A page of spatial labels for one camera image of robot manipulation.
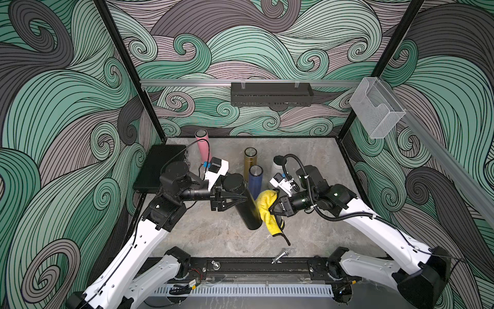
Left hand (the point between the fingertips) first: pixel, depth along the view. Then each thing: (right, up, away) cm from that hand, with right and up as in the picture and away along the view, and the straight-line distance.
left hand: (243, 188), depth 54 cm
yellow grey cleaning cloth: (+7, -6, +9) cm, 13 cm away
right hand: (+9, -11, +12) cm, 18 cm away
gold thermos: (+3, +7, +33) cm, 34 cm away
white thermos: (+15, +5, +29) cm, 33 cm away
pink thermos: (-21, +14, +43) cm, 50 cm away
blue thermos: (+5, -2, +27) cm, 28 cm away
